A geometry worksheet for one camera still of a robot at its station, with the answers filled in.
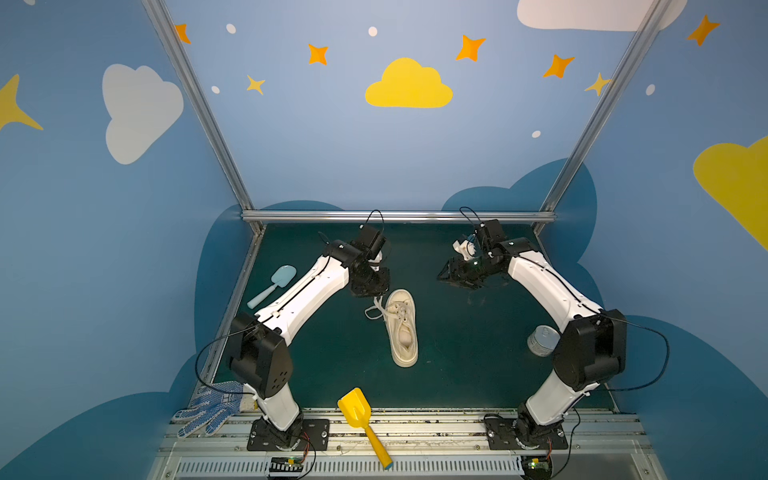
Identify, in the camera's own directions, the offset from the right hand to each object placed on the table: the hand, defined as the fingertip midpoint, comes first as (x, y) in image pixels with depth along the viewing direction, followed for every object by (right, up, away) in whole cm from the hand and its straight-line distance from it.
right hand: (447, 276), depth 85 cm
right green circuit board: (+20, -47, -12) cm, 52 cm away
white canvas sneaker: (-13, -12, +3) cm, 18 cm away
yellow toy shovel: (-25, -36, -7) cm, 44 cm away
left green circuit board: (-42, -46, -13) cm, 64 cm away
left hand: (-18, -3, -3) cm, 18 cm away
